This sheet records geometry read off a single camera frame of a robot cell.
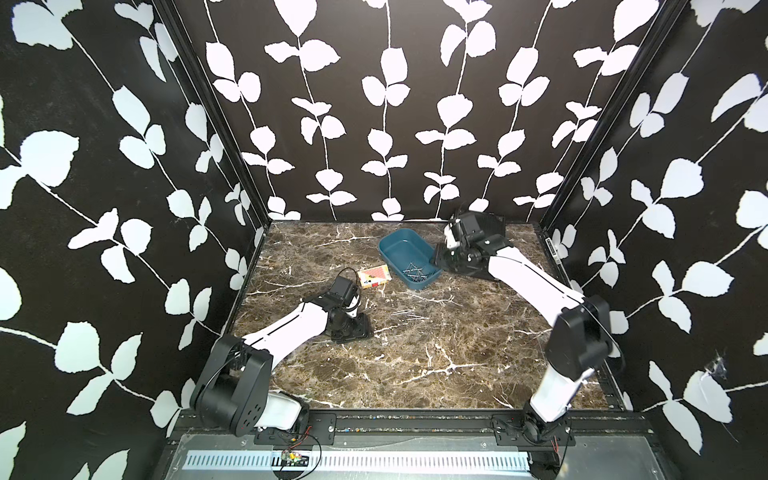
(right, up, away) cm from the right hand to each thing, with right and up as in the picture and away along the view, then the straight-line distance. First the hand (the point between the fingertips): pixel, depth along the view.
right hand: (427, 259), depth 87 cm
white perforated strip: (+15, -48, -17) cm, 53 cm away
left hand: (-17, -21, -1) cm, 27 cm away
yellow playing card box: (-17, -6, +14) cm, 23 cm away
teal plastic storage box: (-4, 0, +27) cm, 28 cm away
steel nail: (-3, -5, +17) cm, 18 cm away
